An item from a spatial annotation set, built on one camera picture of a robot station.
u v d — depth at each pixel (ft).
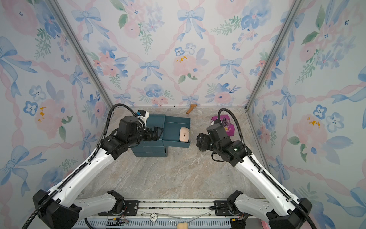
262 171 1.40
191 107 3.96
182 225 2.22
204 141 2.08
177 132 2.91
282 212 1.25
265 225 2.21
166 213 2.40
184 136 2.74
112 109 4.00
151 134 2.09
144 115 2.16
